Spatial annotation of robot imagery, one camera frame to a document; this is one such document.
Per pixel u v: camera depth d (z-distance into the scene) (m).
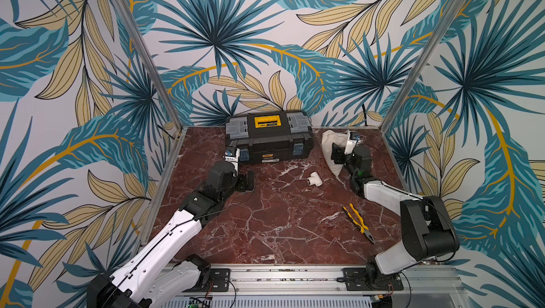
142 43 0.85
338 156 0.82
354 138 0.77
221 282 0.72
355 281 0.73
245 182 0.68
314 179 0.96
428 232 0.45
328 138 0.98
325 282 0.75
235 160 0.66
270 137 0.93
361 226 0.85
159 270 0.43
